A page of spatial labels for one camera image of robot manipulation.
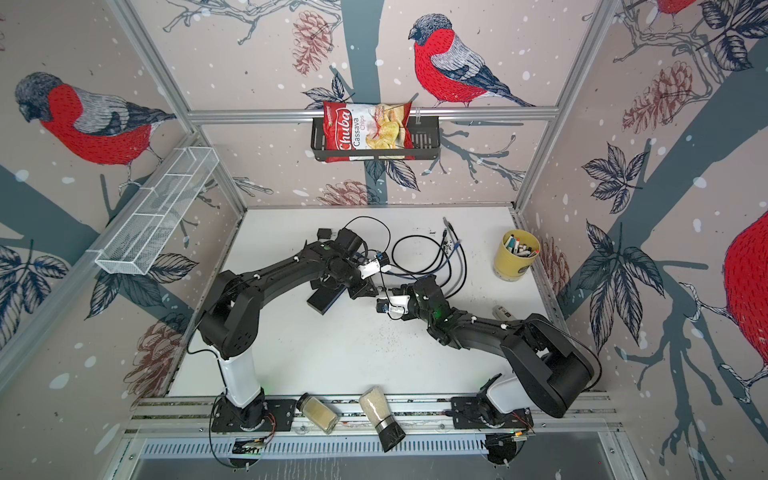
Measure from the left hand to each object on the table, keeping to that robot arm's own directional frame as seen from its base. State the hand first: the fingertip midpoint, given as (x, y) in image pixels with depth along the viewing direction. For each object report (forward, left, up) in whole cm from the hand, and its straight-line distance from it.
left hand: (375, 291), depth 87 cm
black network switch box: (+1, +17, -7) cm, 18 cm away
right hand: (+1, -6, -1) cm, 6 cm away
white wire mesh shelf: (+6, +58, +21) cm, 62 cm away
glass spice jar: (-30, +13, -6) cm, 33 cm away
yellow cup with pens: (+12, -45, +3) cm, 47 cm away
